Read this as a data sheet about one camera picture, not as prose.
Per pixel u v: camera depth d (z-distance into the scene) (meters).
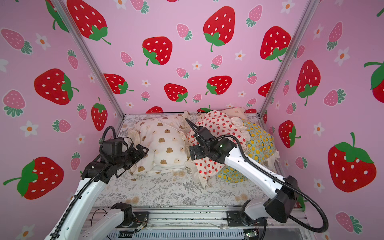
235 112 1.11
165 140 0.93
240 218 0.66
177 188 0.84
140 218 0.74
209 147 0.54
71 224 0.40
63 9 0.69
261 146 0.81
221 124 0.84
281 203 0.38
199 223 0.73
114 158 0.54
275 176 0.41
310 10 0.69
